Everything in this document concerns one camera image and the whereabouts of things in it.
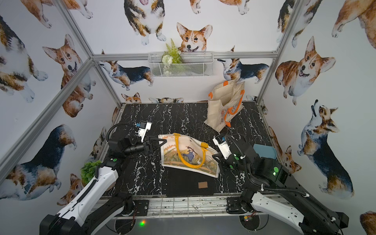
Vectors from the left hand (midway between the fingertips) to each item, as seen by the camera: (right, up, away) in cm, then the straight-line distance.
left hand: (166, 141), depth 68 cm
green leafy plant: (-38, -15, +2) cm, 41 cm away
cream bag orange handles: (+35, +22, +40) cm, 58 cm away
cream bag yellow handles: (+8, -7, +6) cm, 12 cm away
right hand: (+21, -5, -5) cm, 22 cm away
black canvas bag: (+4, -26, +13) cm, 29 cm away
